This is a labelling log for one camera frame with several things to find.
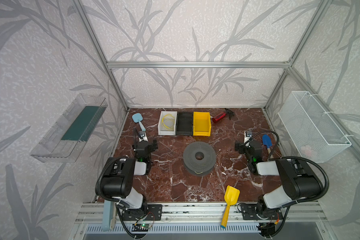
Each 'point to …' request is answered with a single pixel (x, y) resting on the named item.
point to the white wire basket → (316, 136)
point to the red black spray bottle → (220, 116)
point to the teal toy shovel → (137, 117)
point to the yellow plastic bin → (202, 124)
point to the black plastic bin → (184, 123)
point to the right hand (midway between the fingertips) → (245, 135)
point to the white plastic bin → (167, 124)
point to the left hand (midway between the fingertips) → (147, 134)
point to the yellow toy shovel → (231, 196)
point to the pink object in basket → (306, 149)
